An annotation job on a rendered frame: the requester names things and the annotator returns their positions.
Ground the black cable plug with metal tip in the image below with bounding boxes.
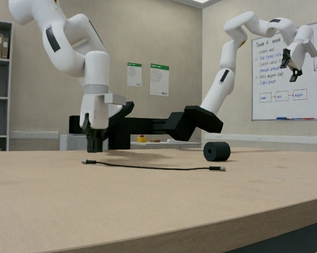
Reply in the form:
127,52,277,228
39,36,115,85
81,159,96,164

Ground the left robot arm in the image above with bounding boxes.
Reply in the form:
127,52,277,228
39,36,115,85
200,11,317,115

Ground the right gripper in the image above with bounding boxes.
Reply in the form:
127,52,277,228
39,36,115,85
80,94,109,153

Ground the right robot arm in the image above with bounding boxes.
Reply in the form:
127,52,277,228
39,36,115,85
9,0,126,118

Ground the dark grey hollow cylinder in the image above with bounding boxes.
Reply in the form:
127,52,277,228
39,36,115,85
203,142,231,162

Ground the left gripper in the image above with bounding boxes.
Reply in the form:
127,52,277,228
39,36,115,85
280,43,306,82

